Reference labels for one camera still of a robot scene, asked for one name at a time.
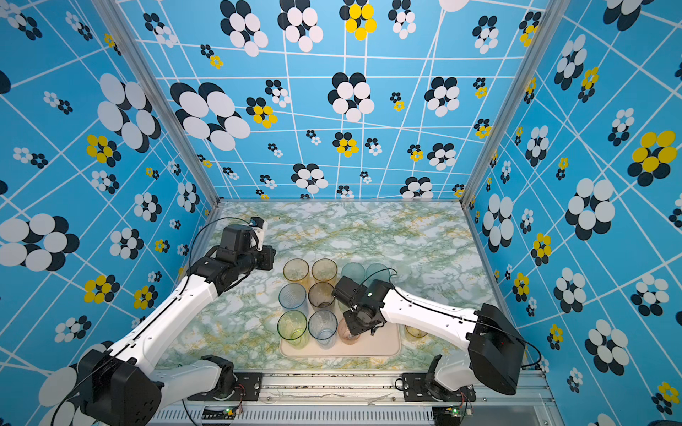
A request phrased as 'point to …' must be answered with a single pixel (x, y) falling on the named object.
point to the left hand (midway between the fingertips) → (277, 248)
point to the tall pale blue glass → (322, 327)
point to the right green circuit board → (447, 415)
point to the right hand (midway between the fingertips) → (359, 323)
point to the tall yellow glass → (324, 269)
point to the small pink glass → (345, 334)
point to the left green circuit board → (228, 414)
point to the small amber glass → (416, 333)
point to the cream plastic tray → (387, 343)
